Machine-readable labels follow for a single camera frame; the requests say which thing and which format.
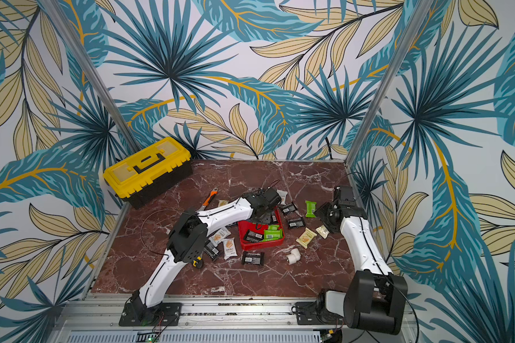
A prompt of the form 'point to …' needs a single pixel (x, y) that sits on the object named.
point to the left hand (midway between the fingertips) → (261, 219)
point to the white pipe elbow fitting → (294, 256)
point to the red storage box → (254, 234)
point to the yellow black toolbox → (149, 173)
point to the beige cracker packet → (222, 202)
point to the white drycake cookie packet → (229, 248)
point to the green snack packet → (273, 234)
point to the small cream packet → (322, 231)
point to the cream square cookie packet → (306, 238)
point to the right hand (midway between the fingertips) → (322, 215)
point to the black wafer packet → (253, 258)
